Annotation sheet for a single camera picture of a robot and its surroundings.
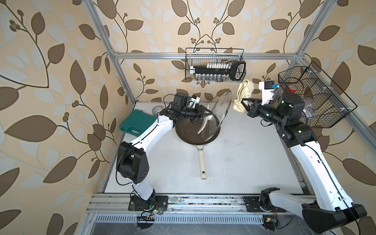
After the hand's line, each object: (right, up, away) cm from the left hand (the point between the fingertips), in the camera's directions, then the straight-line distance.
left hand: (209, 112), depth 74 cm
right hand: (+13, +5, -10) cm, 17 cm away
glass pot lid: (+3, -3, +1) cm, 5 cm away
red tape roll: (+51, +14, +13) cm, 54 cm away
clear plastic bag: (+51, +1, -1) cm, 51 cm away
